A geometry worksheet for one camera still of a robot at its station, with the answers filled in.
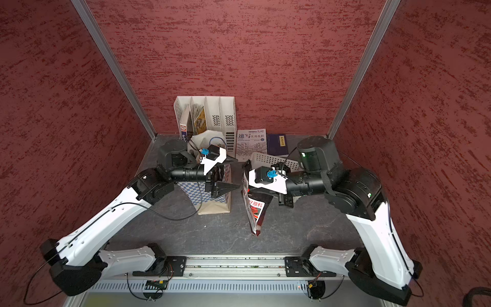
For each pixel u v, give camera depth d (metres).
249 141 1.17
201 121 1.03
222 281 0.72
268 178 0.36
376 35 0.77
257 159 1.04
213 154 0.47
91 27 0.75
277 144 1.17
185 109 1.01
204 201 0.80
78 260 0.38
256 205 0.50
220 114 1.12
